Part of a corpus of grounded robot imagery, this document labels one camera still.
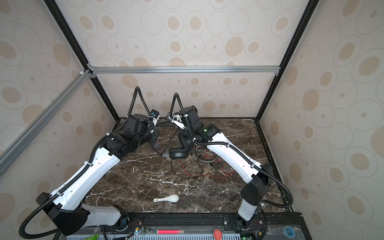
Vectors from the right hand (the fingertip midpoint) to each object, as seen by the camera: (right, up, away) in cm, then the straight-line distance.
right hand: (189, 117), depth 75 cm
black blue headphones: (-4, -17, -6) cm, 19 cm away
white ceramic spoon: (-10, -43, +6) cm, 45 cm away
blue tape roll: (+48, -55, -4) cm, 73 cm away
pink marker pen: (-9, -56, -3) cm, 57 cm away
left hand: (-15, -5, -5) cm, 16 cm away
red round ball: (+13, -54, -7) cm, 56 cm away
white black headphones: (+9, -26, +20) cm, 34 cm away
